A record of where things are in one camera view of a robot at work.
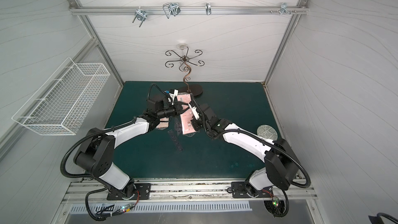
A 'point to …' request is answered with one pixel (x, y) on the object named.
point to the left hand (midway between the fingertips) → (192, 107)
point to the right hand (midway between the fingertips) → (194, 114)
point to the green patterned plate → (268, 132)
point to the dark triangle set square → (178, 126)
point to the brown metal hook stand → (185, 66)
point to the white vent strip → (171, 208)
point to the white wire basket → (58, 107)
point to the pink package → (186, 114)
